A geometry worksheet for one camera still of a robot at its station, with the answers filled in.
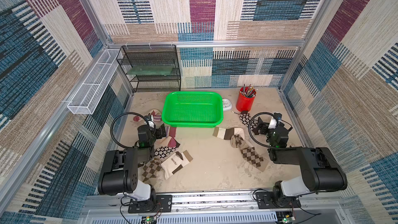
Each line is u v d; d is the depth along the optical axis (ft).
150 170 2.67
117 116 2.25
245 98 3.23
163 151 2.92
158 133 2.78
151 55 3.35
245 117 3.35
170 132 3.18
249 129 3.23
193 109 3.54
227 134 3.18
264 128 2.68
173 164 2.79
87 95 3.05
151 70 3.09
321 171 1.48
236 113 3.52
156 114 3.41
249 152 2.86
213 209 2.39
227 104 3.55
